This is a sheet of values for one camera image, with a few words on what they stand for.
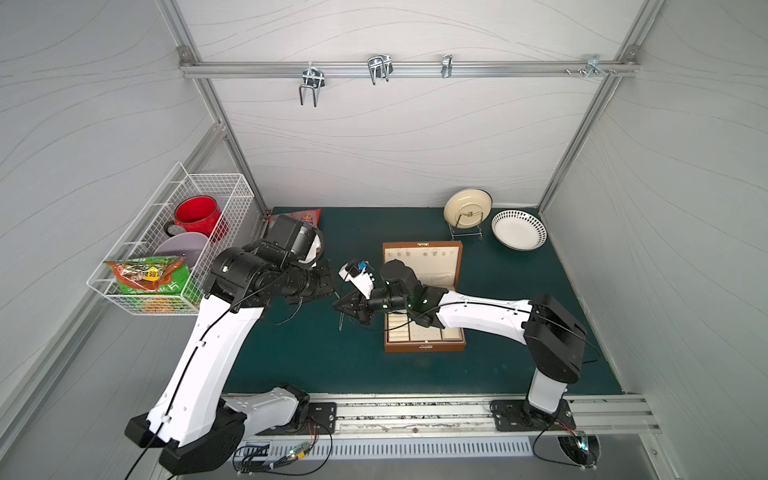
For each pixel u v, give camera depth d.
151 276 0.54
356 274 0.65
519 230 1.12
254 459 0.69
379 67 0.77
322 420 0.73
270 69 0.78
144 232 0.62
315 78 0.78
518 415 0.74
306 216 1.11
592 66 0.77
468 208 1.01
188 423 0.34
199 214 0.65
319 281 0.53
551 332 0.45
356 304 0.67
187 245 0.65
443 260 0.87
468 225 1.07
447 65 0.79
